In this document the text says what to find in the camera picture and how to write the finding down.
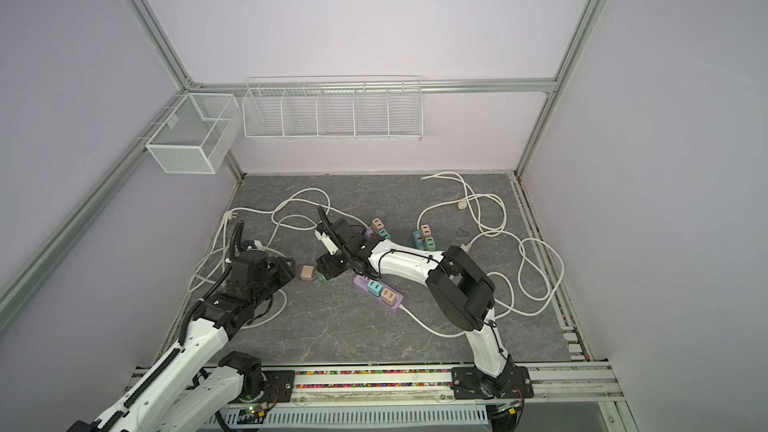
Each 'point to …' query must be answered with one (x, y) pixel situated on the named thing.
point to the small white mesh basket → (194, 136)
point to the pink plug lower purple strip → (388, 296)
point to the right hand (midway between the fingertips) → (326, 264)
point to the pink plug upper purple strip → (377, 225)
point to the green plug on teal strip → (430, 243)
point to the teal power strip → (419, 241)
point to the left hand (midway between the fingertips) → (291, 267)
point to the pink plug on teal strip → (426, 230)
